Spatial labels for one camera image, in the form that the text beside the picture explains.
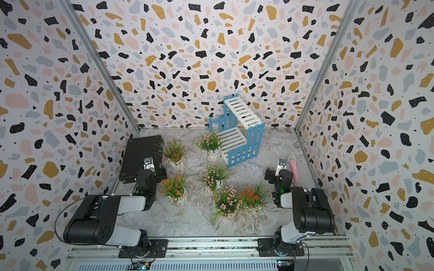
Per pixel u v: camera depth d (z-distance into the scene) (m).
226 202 0.74
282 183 0.72
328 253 0.75
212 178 0.81
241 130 1.21
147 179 0.69
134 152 1.04
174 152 0.90
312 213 0.45
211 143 0.93
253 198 0.73
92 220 0.44
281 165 0.82
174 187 0.78
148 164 0.78
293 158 1.01
